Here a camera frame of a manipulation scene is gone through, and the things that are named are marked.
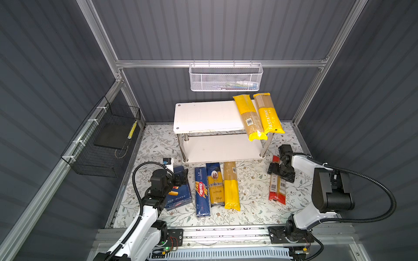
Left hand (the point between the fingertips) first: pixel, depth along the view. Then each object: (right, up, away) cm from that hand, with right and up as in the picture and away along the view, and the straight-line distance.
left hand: (179, 169), depth 84 cm
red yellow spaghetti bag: (+53, -9, +3) cm, 54 cm away
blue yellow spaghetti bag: (+20, -9, +5) cm, 22 cm away
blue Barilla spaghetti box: (+12, -12, 0) cm, 17 cm away
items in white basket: (+33, +47, +9) cm, 58 cm away
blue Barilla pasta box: (+2, -12, -3) cm, 13 cm away
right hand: (+57, -6, +9) cm, 58 cm away
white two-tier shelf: (+18, +19, -12) cm, 29 cm away
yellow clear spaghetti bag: (+27, -15, -3) cm, 31 cm away
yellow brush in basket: (-22, +21, -4) cm, 31 cm away
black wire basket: (-33, +12, -12) cm, 37 cm away
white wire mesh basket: (+27, +64, +39) cm, 80 cm away
